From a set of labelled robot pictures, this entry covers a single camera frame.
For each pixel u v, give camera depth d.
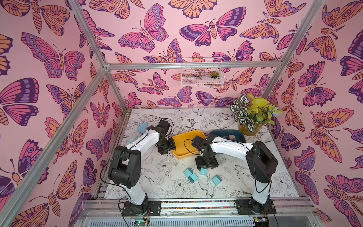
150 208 0.73
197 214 0.73
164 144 0.77
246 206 0.73
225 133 1.03
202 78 1.06
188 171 0.85
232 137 1.00
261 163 0.48
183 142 0.73
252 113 0.85
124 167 0.47
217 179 0.81
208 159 0.75
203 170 0.84
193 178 0.82
